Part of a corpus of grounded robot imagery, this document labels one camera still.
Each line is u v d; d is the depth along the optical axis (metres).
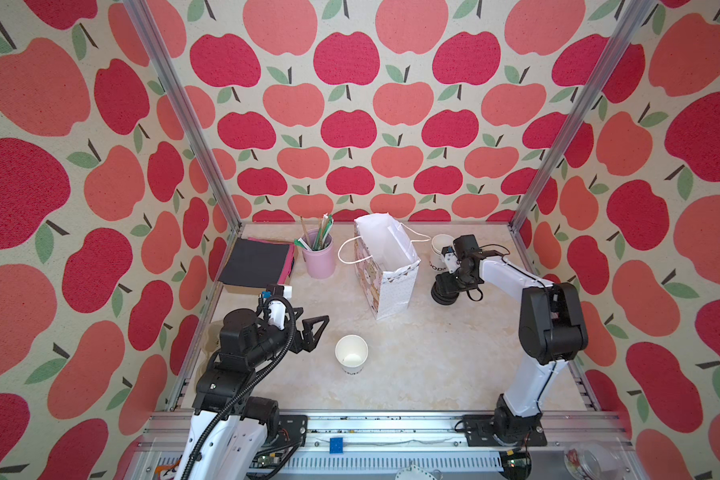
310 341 0.60
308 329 0.60
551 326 0.51
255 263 1.04
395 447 0.73
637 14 0.69
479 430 0.73
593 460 0.70
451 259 0.91
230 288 1.01
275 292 0.59
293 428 0.75
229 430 0.47
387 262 1.03
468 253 0.78
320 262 0.98
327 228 0.96
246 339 0.55
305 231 0.98
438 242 0.99
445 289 0.88
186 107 0.87
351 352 0.84
